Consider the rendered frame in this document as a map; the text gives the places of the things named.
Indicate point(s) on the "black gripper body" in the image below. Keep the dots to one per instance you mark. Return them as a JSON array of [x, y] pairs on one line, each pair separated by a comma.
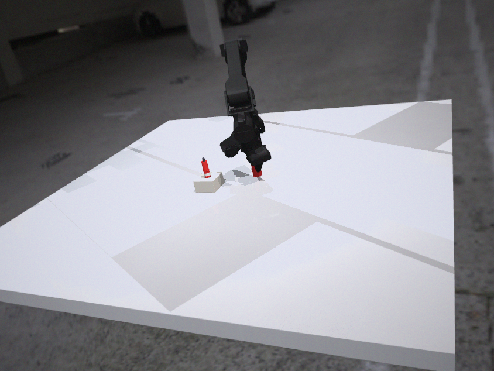
[[256, 155]]

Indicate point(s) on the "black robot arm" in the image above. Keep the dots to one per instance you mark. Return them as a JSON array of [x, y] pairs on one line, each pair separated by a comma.
[[240, 96]]

